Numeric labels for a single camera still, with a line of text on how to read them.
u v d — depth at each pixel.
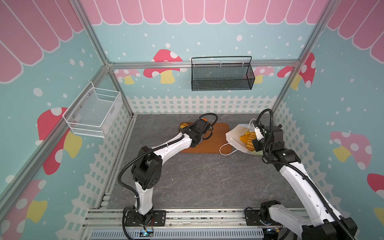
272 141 0.56
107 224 0.74
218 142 0.93
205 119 0.71
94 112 0.83
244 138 0.98
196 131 0.68
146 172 0.49
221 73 0.92
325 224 0.38
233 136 0.96
